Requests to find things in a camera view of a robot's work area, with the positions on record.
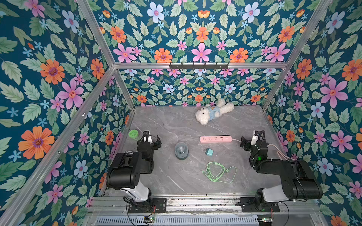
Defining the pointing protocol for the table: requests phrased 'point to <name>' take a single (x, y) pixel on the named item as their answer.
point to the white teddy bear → (204, 114)
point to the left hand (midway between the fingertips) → (151, 135)
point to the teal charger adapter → (209, 152)
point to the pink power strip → (216, 139)
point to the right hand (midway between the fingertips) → (253, 137)
